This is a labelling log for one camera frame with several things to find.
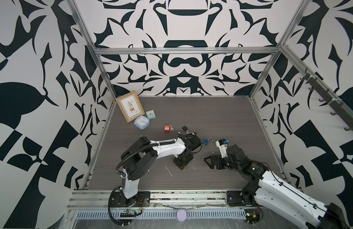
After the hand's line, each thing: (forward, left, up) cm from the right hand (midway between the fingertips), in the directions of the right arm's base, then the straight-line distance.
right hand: (210, 159), depth 79 cm
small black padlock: (+26, +12, -9) cm, 30 cm away
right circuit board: (-24, -19, -11) cm, 33 cm away
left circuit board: (-24, +41, -5) cm, 48 cm away
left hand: (+1, +10, -7) cm, 13 cm away
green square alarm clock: (+36, +37, -5) cm, 52 cm away
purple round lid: (-25, +16, 0) cm, 30 cm away
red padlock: (+26, +25, -7) cm, 37 cm away
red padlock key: (+25, +22, -8) cm, 34 cm away
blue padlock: (+14, 0, -8) cm, 17 cm away
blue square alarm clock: (+29, +42, -5) cm, 51 cm away
